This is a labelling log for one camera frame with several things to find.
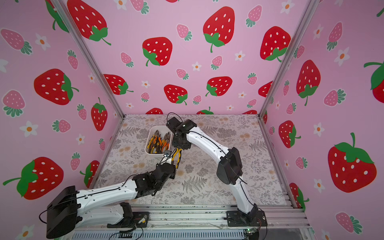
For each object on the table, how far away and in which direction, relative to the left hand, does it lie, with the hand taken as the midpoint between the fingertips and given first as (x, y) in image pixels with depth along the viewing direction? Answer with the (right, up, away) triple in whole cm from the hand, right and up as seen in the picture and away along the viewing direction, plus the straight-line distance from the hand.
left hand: (175, 162), depth 81 cm
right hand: (+4, +10, +5) cm, 12 cm away
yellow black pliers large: (-19, +10, +19) cm, 28 cm away
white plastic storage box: (-20, +17, +23) cm, 35 cm away
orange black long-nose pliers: (-9, +7, +19) cm, 22 cm away
